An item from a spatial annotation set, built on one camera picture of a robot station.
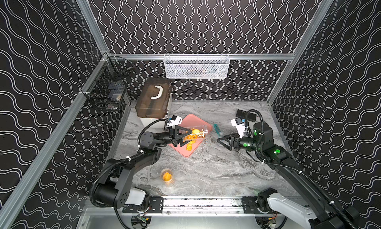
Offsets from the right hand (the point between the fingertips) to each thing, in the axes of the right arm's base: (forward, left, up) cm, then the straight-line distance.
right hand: (221, 137), depth 71 cm
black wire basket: (+34, +66, +3) cm, 75 cm away
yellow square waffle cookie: (+8, +16, -24) cm, 30 cm away
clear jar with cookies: (+10, +5, -25) cm, 27 cm away
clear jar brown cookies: (0, +11, +5) cm, 12 cm away
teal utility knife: (+21, -4, -24) cm, 32 cm away
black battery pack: (+32, -29, -23) cm, 49 cm away
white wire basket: (+76, +11, -7) cm, 77 cm away
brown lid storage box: (+39, +43, -14) cm, 60 cm away
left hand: (-3, +14, +6) cm, 16 cm away
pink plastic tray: (+28, +15, -22) cm, 39 cm away
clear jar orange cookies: (-13, +26, -18) cm, 34 cm away
